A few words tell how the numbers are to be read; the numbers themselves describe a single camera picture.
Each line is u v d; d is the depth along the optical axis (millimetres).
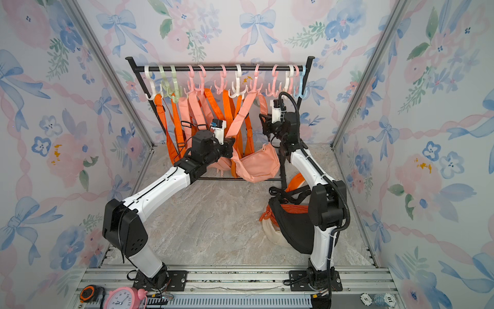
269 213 826
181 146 840
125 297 687
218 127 677
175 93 728
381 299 670
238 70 651
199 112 761
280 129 745
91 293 689
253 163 918
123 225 464
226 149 714
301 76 689
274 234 782
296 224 796
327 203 521
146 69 651
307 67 656
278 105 717
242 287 732
